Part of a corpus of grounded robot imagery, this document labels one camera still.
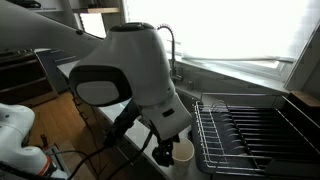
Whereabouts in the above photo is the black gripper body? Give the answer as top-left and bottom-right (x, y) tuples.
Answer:
(159, 133), (181, 150)

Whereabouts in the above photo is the stainless steel sink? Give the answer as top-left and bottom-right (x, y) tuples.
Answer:
(174, 83), (201, 114)

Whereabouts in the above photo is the chrome spring kitchen faucet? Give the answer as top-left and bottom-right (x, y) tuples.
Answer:
(156, 23), (185, 84)

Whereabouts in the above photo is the black drainer tray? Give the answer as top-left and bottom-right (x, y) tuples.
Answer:
(189, 94), (320, 180)

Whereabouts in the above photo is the white striped window blind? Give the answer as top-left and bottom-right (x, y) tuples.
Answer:
(181, 0), (320, 63)

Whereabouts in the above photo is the wooden cutting board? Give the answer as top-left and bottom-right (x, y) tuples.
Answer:
(287, 90), (320, 109)

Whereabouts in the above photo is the light wooden shelf board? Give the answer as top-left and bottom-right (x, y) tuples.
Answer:
(79, 7), (120, 14)

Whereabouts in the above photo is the dark wooden shelf unit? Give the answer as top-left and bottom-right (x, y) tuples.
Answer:
(0, 49), (60, 108)

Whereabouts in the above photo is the black item on shelf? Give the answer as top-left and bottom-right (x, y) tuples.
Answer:
(6, 0), (42, 9)

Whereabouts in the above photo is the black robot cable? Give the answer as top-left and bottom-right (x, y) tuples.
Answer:
(66, 129), (155, 180)

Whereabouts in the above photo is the metal wire dish rack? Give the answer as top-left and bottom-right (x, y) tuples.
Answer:
(194, 99), (320, 171)

